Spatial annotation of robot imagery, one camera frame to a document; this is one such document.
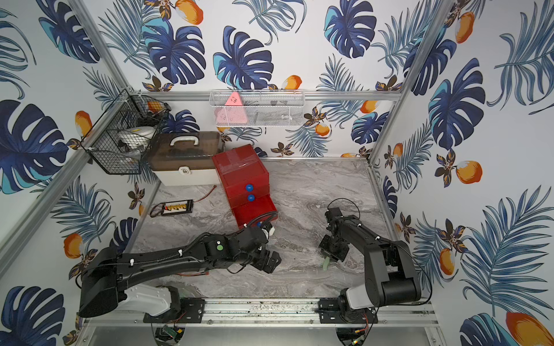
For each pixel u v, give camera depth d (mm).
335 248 746
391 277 437
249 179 874
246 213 943
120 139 852
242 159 922
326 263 853
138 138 799
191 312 751
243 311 764
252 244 574
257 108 1013
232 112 895
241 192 852
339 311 675
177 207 1002
